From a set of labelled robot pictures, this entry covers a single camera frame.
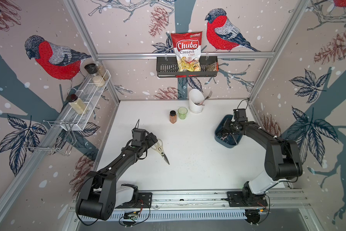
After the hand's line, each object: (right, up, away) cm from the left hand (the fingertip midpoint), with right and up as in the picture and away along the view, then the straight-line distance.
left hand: (154, 136), depth 90 cm
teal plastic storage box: (+49, -2, +5) cm, 50 cm away
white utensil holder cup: (+30, +26, +19) cm, 44 cm away
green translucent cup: (+19, +16, +17) cm, 30 cm away
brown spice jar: (+12, +12, +11) cm, 20 cm away
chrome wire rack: (-37, +6, -32) cm, 49 cm away
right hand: (+47, +8, +6) cm, 48 cm away
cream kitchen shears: (+2, -7, +3) cm, 8 cm away
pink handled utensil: (+34, +22, +17) cm, 44 cm away
